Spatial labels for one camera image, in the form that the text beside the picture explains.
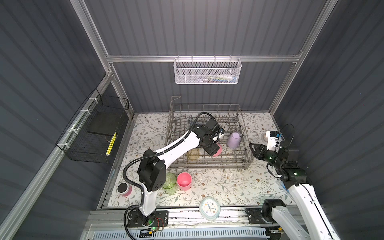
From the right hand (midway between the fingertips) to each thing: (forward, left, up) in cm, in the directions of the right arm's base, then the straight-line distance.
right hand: (254, 146), depth 75 cm
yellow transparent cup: (+4, +31, -14) cm, 35 cm away
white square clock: (-25, +23, -18) cm, 38 cm away
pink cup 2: (+1, +17, -8) cm, 19 cm away
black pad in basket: (+8, +75, +9) cm, 76 cm away
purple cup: (+11, +7, -10) cm, 17 cm away
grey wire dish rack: (+8, +5, -20) cm, 22 cm away
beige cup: (+5, +16, +2) cm, 17 cm away
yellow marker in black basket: (-4, +69, +7) cm, 70 cm away
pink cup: (-10, +37, -20) cm, 43 cm away
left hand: (+5, +21, -8) cm, 23 cm away
